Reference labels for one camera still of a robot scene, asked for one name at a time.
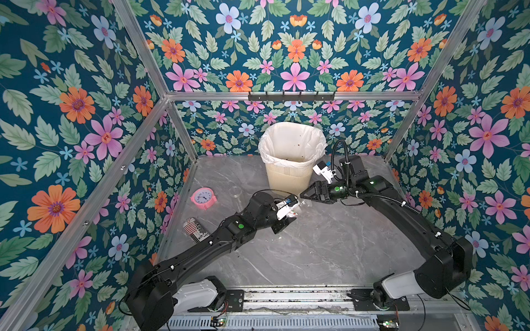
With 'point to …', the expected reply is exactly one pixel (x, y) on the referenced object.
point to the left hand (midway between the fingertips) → (293, 211)
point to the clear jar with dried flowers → (234, 191)
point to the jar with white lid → (302, 209)
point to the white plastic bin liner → (292, 144)
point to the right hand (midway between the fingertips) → (310, 192)
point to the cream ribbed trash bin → (292, 181)
